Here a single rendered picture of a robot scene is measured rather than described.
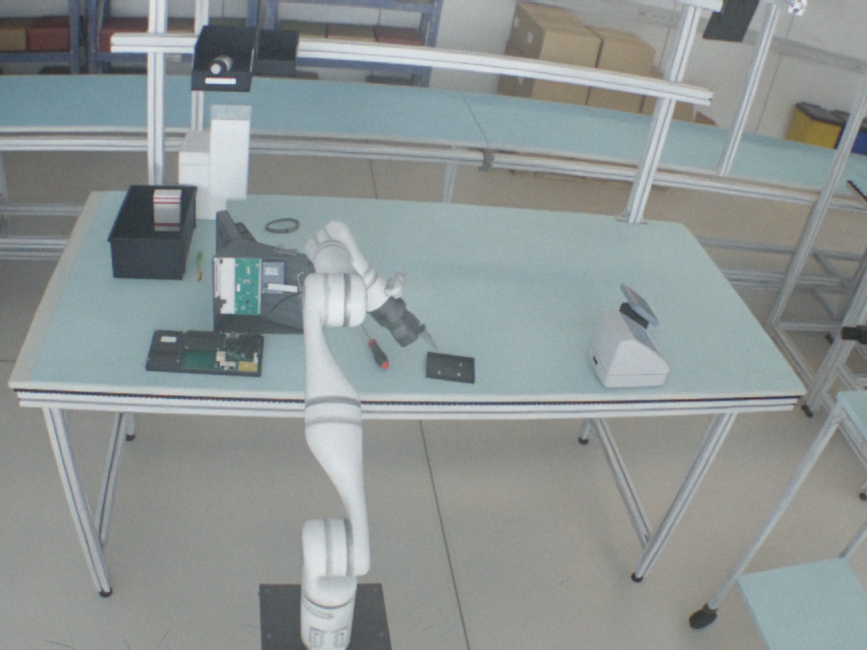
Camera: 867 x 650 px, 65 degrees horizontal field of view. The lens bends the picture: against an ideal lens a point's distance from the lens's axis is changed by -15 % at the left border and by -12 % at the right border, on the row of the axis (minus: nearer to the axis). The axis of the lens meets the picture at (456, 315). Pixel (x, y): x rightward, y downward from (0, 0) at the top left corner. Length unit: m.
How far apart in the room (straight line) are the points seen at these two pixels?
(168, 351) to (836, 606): 2.15
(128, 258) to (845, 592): 2.43
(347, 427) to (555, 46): 3.97
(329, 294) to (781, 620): 1.78
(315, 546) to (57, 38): 4.74
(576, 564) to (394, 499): 0.69
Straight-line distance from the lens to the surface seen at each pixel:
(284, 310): 1.81
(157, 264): 1.97
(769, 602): 2.54
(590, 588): 2.71
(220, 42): 2.12
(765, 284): 4.53
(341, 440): 1.20
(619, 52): 5.10
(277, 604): 1.48
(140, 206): 2.23
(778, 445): 3.64
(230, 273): 1.73
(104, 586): 2.49
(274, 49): 2.12
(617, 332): 1.78
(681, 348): 2.08
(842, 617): 2.66
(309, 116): 3.20
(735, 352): 2.16
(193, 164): 2.17
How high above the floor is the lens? 2.11
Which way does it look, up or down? 35 degrees down
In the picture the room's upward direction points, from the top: 12 degrees clockwise
